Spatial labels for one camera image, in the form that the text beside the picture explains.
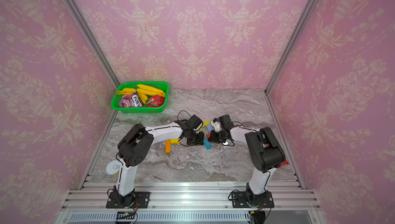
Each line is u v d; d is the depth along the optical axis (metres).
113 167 0.79
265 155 0.49
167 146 0.92
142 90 1.09
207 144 0.92
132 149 0.52
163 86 1.16
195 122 0.78
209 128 0.99
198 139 0.84
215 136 0.85
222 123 0.81
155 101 1.05
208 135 0.95
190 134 0.76
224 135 0.73
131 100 1.06
